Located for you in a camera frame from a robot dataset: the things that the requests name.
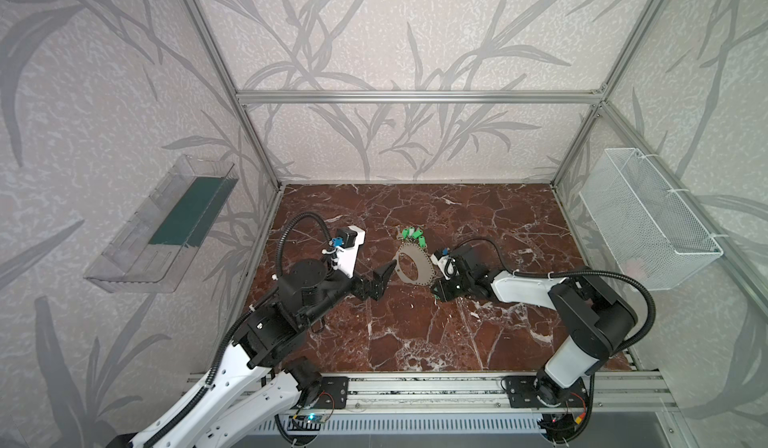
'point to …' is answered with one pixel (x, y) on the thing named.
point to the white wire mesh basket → (653, 234)
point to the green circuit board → (305, 422)
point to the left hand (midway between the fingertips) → (383, 246)
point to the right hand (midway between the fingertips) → (431, 280)
